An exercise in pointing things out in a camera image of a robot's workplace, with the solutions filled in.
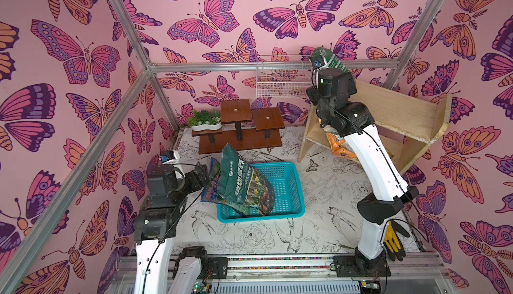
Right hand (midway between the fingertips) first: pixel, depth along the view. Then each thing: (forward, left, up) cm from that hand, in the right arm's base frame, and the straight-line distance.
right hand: (329, 81), depth 65 cm
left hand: (-21, +44, -20) cm, 53 cm away
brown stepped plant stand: (+27, +34, -50) cm, 67 cm away
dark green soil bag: (-22, +22, -38) cm, 50 cm away
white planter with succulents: (+11, +50, -28) cm, 58 cm away
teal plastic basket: (-17, +10, -49) cm, 52 cm away
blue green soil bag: (-24, +33, -24) cm, 47 cm away
